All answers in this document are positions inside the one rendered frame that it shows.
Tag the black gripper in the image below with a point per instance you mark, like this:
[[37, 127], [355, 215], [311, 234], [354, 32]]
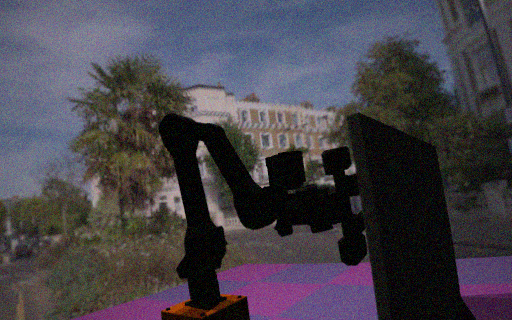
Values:
[[352, 246]]

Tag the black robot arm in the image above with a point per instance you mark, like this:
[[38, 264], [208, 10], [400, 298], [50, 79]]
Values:
[[204, 243]]

